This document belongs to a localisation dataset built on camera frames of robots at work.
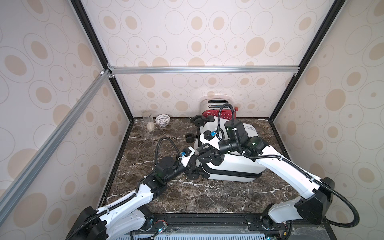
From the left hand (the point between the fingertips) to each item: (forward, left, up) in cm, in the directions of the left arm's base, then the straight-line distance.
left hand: (200, 155), depth 73 cm
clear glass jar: (+36, +36, -9) cm, 51 cm away
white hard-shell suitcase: (-6, -17, 0) cm, 18 cm away
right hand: (-1, -1, +7) cm, 7 cm away
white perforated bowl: (+44, +28, -21) cm, 56 cm away
